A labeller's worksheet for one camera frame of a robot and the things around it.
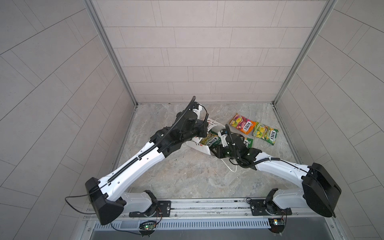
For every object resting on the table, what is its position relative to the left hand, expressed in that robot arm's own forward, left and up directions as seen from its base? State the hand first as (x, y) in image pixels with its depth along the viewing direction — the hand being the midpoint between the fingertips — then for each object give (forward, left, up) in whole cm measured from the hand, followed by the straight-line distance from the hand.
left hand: (212, 123), depth 66 cm
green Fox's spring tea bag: (+13, -36, -28) cm, 48 cm away
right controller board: (-35, -30, -31) cm, 56 cm away
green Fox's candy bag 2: (+5, -2, -24) cm, 24 cm away
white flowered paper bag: (-5, +8, -10) cm, 13 cm away
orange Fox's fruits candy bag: (+21, -24, -29) cm, 43 cm away
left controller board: (-36, +28, -27) cm, 53 cm away
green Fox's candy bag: (+7, -25, -30) cm, 40 cm away
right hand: (-3, -1, -22) cm, 22 cm away
